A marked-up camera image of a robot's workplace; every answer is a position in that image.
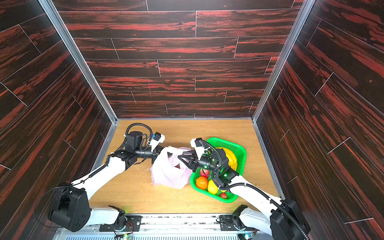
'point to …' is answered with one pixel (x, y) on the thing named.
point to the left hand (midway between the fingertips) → (171, 154)
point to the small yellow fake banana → (223, 191)
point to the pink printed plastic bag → (167, 170)
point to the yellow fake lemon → (212, 188)
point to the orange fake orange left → (201, 182)
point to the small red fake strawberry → (223, 195)
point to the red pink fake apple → (205, 173)
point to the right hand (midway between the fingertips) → (182, 152)
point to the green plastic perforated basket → (240, 152)
